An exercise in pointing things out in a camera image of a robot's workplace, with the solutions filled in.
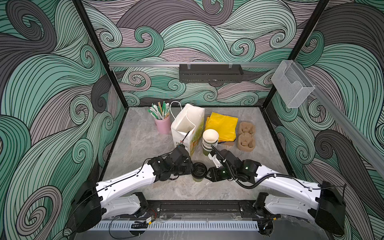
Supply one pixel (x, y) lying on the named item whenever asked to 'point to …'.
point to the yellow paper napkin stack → (226, 126)
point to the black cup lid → (199, 170)
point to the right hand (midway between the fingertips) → (205, 178)
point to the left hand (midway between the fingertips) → (195, 167)
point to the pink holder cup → (163, 126)
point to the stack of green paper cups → (210, 137)
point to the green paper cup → (198, 180)
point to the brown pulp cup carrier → (246, 141)
